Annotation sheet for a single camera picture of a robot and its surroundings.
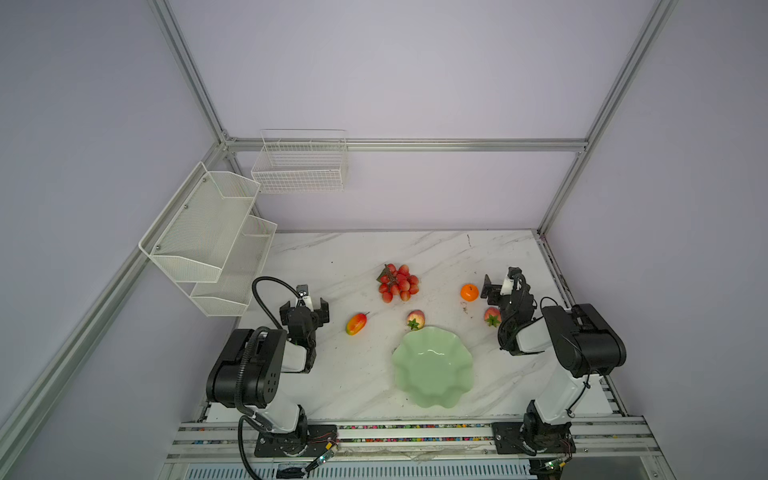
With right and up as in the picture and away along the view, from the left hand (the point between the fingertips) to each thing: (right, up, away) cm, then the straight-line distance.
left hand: (304, 302), depth 94 cm
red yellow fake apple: (+36, -5, -3) cm, 36 cm away
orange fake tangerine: (+54, +3, +5) cm, 54 cm away
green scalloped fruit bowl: (+40, -18, -8) cm, 45 cm away
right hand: (+63, +9, +1) cm, 64 cm away
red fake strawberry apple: (+60, -4, -1) cm, 60 cm away
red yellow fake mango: (+17, -6, -3) cm, 18 cm away
